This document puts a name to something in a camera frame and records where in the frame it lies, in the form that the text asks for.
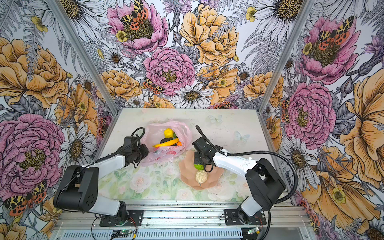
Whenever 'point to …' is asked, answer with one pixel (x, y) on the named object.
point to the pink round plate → (187, 172)
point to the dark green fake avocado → (165, 139)
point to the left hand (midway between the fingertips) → (149, 154)
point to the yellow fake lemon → (168, 133)
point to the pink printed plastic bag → (154, 134)
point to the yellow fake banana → (167, 143)
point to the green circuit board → (121, 233)
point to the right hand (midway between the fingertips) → (199, 163)
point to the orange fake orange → (179, 143)
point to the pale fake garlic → (201, 176)
